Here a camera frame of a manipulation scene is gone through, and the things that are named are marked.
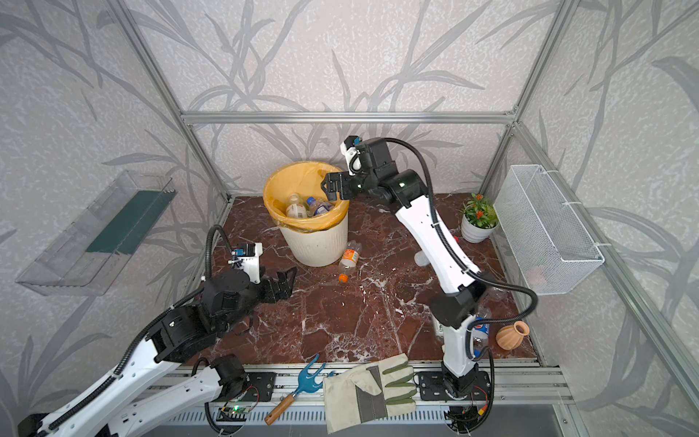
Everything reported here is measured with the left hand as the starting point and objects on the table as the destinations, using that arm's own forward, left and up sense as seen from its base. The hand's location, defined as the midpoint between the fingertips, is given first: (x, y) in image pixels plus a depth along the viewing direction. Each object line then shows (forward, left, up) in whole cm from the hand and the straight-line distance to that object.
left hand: (286, 271), depth 68 cm
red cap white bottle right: (+16, -40, -21) cm, 48 cm away
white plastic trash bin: (+15, -5, -13) cm, 21 cm away
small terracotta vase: (-11, -61, -16) cm, 64 cm away
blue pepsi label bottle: (+31, -4, -10) cm, 33 cm away
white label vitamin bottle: (+24, +2, -4) cm, 24 cm away
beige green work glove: (-23, -22, -24) cm, 40 cm away
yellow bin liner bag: (+38, +2, -2) cm, 38 cm away
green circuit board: (-27, +14, -26) cm, 39 cm away
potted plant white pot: (+26, -60, -10) cm, 66 cm away
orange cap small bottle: (+17, -15, -22) cm, 31 cm away
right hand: (+20, -12, +13) cm, 26 cm away
